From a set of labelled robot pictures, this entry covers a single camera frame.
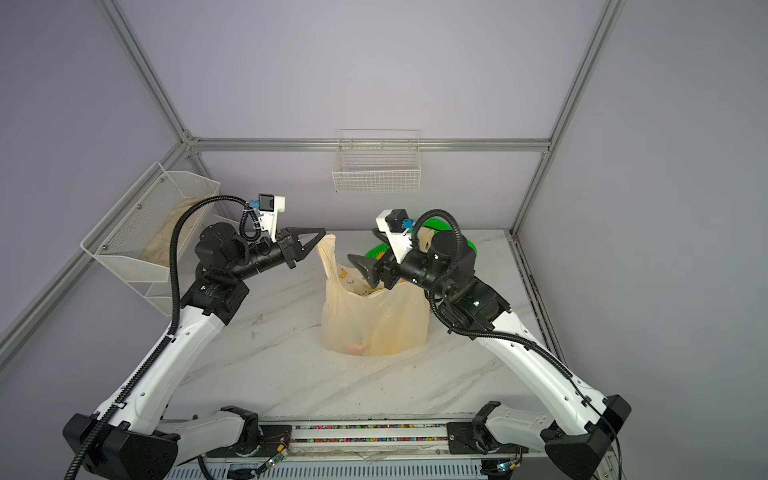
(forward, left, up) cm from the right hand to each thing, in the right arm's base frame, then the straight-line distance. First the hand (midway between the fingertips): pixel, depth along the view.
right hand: (362, 241), depth 58 cm
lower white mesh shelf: (-1, +49, -11) cm, 51 cm away
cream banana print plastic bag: (-4, +3, -24) cm, 25 cm away
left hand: (+4, +9, -2) cm, 10 cm away
